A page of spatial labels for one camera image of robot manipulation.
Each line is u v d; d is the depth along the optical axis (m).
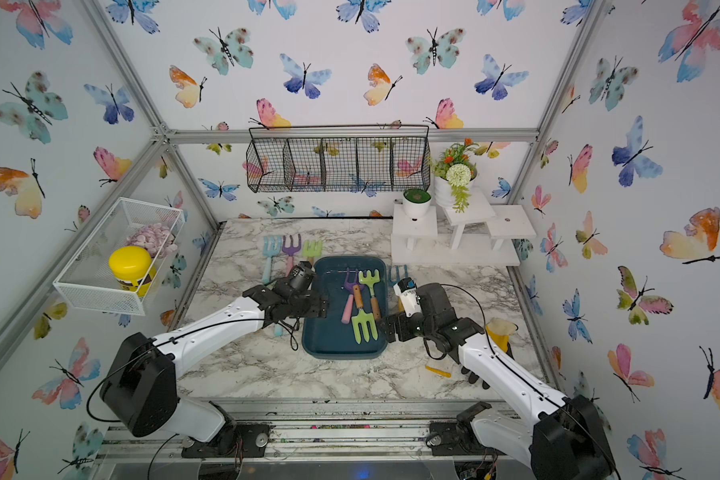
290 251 1.14
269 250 1.14
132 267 0.63
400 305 0.85
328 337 0.89
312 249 1.14
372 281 1.04
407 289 0.73
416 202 0.96
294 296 0.66
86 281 0.63
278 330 0.62
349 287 1.01
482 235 1.17
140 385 0.42
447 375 0.84
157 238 0.69
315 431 0.77
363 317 0.94
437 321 0.62
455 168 0.81
